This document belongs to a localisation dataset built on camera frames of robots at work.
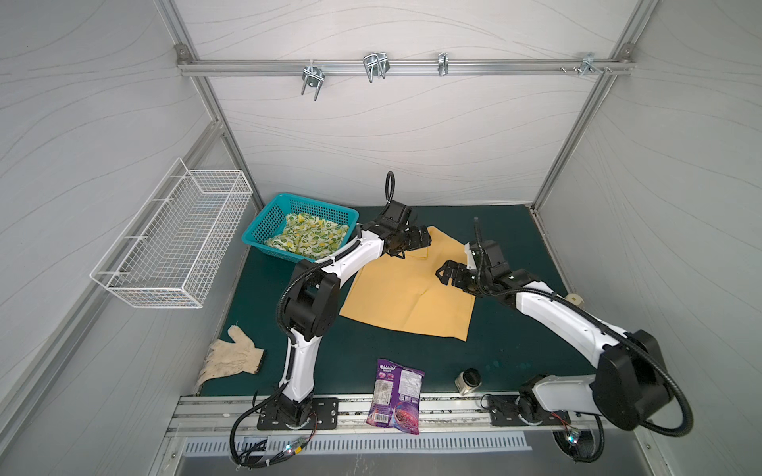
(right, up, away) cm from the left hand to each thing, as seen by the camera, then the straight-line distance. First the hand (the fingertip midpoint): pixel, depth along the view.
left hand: (427, 238), depth 92 cm
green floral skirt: (-41, +1, +14) cm, 43 cm away
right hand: (+7, -9, -7) cm, 13 cm away
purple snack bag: (-10, -40, -19) cm, 45 cm away
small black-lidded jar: (+7, -34, -22) cm, 41 cm away
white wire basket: (-64, -3, -24) cm, 69 cm away
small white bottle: (+41, -17, -10) cm, 45 cm away
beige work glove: (-58, -34, -10) cm, 68 cm away
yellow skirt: (-6, -18, +4) cm, 19 cm away
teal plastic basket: (-56, +6, +16) cm, 59 cm away
